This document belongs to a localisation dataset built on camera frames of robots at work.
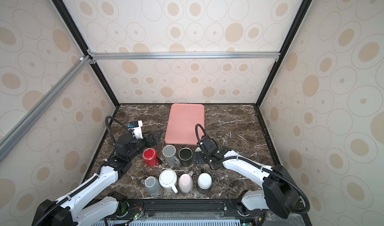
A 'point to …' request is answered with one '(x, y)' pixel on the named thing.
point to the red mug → (149, 156)
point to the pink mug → (185, 182)
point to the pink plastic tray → (183, 118)
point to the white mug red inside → (198, 149)
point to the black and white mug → (204, 182)
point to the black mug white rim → (185, 155)
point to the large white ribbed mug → (168, 179)
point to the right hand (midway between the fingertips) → (201, 157)
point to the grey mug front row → (151, 185)
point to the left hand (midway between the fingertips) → (161, 130)
